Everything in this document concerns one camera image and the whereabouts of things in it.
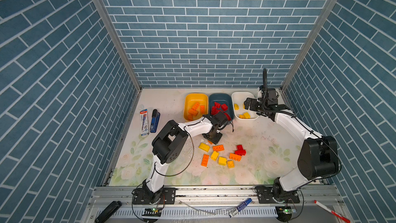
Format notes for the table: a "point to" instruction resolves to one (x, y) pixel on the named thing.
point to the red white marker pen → (345, 220)
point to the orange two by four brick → (236, 157)
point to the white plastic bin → (238, 98)
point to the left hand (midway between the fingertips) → (214, 140)
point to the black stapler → (108, 211)
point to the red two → (218, 105)
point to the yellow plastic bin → (190, 99)
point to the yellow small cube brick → (214, 155)
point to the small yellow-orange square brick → (230, 164)
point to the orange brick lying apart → (204, 160)
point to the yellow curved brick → (204, 146)
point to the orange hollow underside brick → (218, 148)
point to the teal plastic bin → (223, 98)
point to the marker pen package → (144, 122)
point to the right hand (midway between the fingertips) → (250, 101)
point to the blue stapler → (155, 118)
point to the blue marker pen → (245, 204)
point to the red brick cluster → (240, 150)
